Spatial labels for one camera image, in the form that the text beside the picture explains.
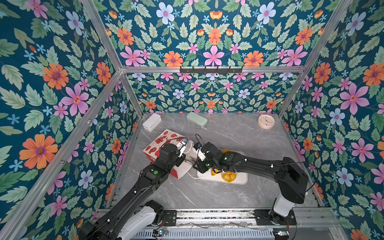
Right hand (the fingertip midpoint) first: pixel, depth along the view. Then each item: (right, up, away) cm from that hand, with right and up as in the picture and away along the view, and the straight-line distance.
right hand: (194, 163), depth 81 cm
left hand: (-7, +11, -4) cm, 14 cm away
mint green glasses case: (0, +27, +34) cm, 44 cm away
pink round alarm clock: (+53, +24, +30) cm, 65 cm away
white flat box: (-34, +24, +29) cm, 50 cm away
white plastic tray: (+28, -10, +5) cm, 30 cm away
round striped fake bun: (+20, -8, +3) cm, 21 cm away
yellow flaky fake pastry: (+15, +9, -14) cm, 23 cm away
